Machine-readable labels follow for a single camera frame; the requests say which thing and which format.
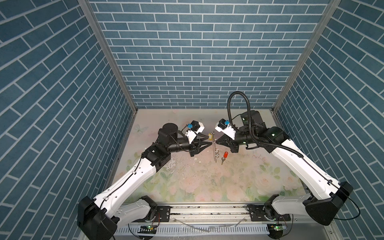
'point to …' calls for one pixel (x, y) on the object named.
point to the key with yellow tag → (210, 137)
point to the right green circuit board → (278, 227)
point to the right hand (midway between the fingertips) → (216, 139)
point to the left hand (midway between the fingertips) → (209, 141)
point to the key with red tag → (225, 155)
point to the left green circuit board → (148, 229)
